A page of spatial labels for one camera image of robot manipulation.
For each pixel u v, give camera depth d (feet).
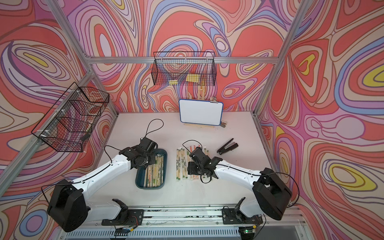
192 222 2.40
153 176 2.78
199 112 3.22
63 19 2.37
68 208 1.29
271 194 1.38
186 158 3.12
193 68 3.00
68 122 2.21
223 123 3.62
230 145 3.23
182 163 2.99
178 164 2.99
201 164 2.10
